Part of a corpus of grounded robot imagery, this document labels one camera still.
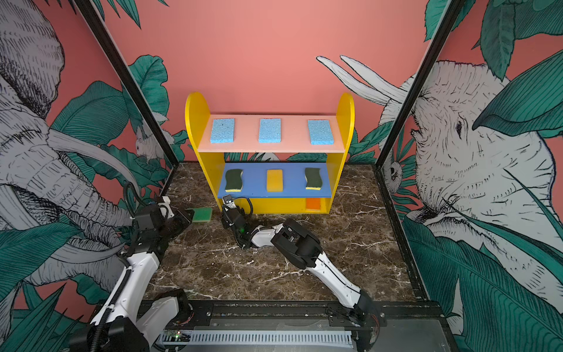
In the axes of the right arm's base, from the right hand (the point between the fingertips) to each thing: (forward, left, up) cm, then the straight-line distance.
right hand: (221, 206), depth 96 cm
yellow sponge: (+8, -24, +9) cm, 27 cm away
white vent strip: (-48, -18, -6) cm, 51 cm away
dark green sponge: (+9, -5, +8) cm, 13 cm away
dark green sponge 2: (+9, -41, +8) cm, 43 cm away
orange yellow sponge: (+3, -41, -4) cm, 42 cm away
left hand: (-8, +6, +12) cm, 16 cm away
